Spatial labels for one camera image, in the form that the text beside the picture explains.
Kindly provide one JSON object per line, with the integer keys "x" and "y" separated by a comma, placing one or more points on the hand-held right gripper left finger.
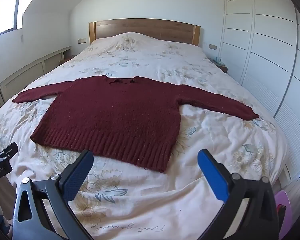
{"x": 77, "y": 173}

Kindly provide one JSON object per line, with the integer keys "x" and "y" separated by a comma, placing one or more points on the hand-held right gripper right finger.
{"x": 213, "y": 176}

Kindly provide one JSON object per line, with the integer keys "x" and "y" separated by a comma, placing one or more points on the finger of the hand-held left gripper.
{"x": 7, "y": 150}

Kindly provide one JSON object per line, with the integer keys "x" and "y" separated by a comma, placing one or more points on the dark red knit sweater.
{"x": 115, "y": 112}

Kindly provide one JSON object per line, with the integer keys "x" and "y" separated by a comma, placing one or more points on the floral cream duvet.
{"x": 165, "y": 200}

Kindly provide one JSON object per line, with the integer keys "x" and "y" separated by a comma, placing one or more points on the low white window cabinet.
{"x": 22, "y": 77}

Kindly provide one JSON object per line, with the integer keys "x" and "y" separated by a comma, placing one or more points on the pink plastic object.
{"x": 286, "y": 210}

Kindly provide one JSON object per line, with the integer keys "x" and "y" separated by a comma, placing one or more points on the wooden nightstand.
{"x": 221, "y": 68}
{"x": 66, "y": 59}

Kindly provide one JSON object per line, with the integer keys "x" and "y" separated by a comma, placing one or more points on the white wardrobe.
{"x": 270, "y": 55}

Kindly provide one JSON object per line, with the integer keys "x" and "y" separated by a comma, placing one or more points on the window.
{"x": 5, "y": 12}

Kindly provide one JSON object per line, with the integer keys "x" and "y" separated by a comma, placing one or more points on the wooden headboard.
{"x": 145, "y": 27}

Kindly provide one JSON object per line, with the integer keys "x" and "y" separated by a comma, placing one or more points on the wall switch plate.
{"x": 212, "y": 46}
{"x": 82, "y": 40}

